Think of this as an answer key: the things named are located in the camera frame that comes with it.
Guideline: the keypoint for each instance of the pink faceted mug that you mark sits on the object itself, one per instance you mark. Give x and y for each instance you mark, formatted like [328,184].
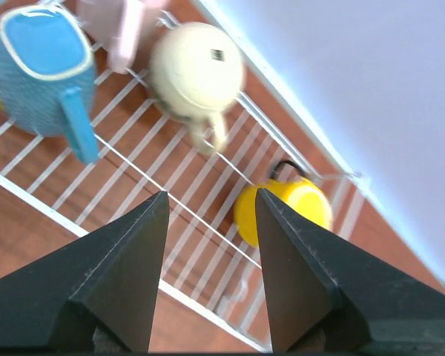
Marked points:
[120,26]

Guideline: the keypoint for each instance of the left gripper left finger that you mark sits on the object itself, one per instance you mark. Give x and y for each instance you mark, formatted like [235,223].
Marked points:
[105,282]

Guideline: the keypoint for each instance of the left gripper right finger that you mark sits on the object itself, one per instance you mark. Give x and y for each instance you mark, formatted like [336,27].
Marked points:
[324,294]

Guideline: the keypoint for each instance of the yellow enamel mug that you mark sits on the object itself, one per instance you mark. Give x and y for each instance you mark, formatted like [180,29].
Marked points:
[303,196]

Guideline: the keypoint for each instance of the white wire dish rack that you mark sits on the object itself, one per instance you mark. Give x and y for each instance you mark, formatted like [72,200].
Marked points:
[211,294]

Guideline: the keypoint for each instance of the white mug blue handle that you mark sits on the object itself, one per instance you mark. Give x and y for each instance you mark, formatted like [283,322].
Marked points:
[47,74]

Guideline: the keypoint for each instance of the beige speckled round mug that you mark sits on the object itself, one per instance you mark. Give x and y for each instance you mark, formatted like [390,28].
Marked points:
[195,73]

